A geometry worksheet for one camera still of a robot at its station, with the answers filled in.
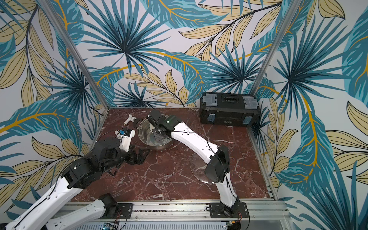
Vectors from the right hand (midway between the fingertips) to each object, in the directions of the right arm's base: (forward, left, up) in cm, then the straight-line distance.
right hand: (161, 132), depth 81 cm
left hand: (-15, +7, +6) cm, 18 cm away
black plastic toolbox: (+23, -45, -6) cm, 51 cm away
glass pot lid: (-13, -21, -20) cm, 32 cm away
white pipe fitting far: (+26, +27, -17) cm, 41 cm away
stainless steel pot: (+10, +13, -19) cm, 24 cm away
